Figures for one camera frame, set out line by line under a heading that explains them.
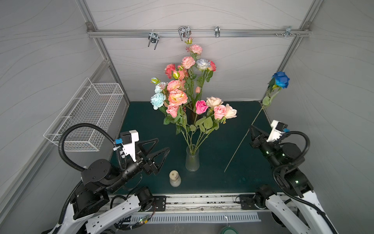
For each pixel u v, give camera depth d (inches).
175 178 28.3
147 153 16.9
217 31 31.5
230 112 23.4
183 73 30.8
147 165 16.5
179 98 21.5
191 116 24.2
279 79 21.5
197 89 34.5
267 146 21.9
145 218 27.0
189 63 29.3
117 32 30.1
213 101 24.8
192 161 31.4
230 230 23.0
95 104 30.0
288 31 30.1
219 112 22.7
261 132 22.8
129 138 16.4
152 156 16.6
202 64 29.6
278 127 21.4
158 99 23.0
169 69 31.7
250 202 28.9
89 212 14.6
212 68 34.0
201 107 22.6
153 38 31.6
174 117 23.3
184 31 30.2
